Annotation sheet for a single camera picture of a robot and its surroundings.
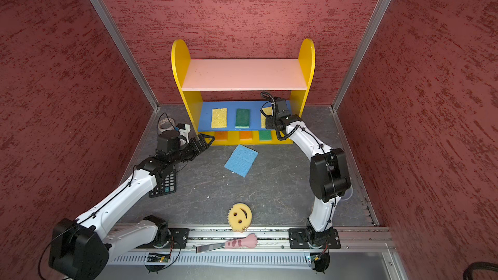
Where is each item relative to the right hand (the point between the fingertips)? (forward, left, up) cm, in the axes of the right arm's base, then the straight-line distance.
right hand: (270, 123), depth 94 cm
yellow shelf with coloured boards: (+31, +25, -7) cm, 40 cm away
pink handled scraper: (-48, +12, -13) cm, 51 cm away
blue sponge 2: (-11, +15, -14) cm, 23 cm away
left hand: (-15, +27, +4) cm, 32 cm away
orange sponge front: (+3, +13, -13) cm, 19 cm away
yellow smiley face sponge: (-39, +15, -12) cm, 44 cm away
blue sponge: (-19, +14, -14) cm, 28 cm away
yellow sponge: (+4, +26, +1) cm, 26 cm away
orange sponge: (-1, +26, -8) cm, 27 cm away
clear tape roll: (+14, +61, -14) cm, 64 cm away
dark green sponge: (+3, +14, +1) cm, 14 cm away
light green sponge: (+1, +2, -12) cm, 12 cm away
